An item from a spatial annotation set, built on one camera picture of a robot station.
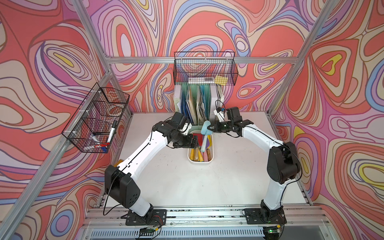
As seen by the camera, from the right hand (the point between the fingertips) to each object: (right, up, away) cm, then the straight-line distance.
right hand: (208, 131), depth 89 cm
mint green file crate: (-6, +18, +4) cm, 19 cm away
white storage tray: (-8, -15, 0) cm, 17 cm away
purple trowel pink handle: (-2, -17, -1) cm, 17 cm away
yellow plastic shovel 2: (-5, -16, 0) cm, 17 cm away
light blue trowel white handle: (-2, 0, 0) cm, 2 cm away
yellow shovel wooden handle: (+1, -12, +7) cm, 14 cm away
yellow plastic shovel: (-10, -15, +4) cm, 19 cm away
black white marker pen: (-47, +1, -20) cm, 52 cm away
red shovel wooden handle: (-6, -2, -20) cm, 21 cm away
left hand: (-9, -7, -12) cm, 16 cm away
